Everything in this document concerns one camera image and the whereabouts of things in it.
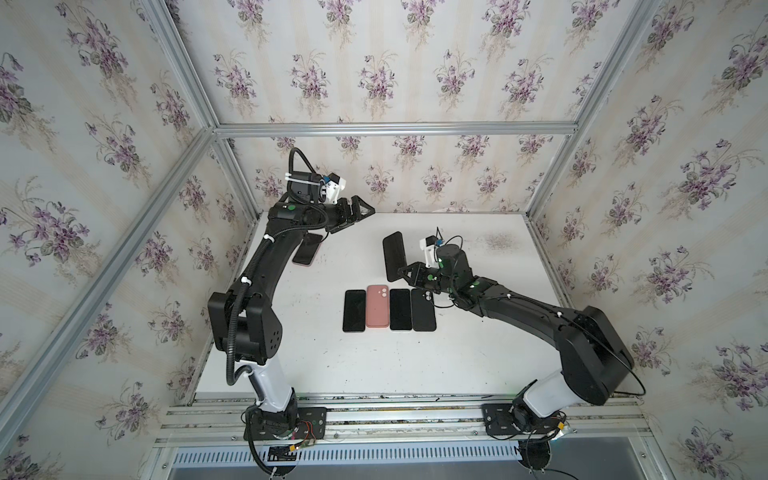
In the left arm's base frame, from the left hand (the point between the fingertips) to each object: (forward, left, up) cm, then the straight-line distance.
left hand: (364, 212), depth 81 cm
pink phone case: (-14, -4, -29) cm, 32 cm away
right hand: (-12, -9, -12) cm, 19 cm away
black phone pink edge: (+8, +23, -29) cm, 38 cm away
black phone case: (-15, -18, -28) cm, 37 cm away
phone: (-15, +4, -29) cm, 33 cm away
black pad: (-14, -11, -30) cm, 35 cm away
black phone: (-4, -9, -14) cm, 17 cm away
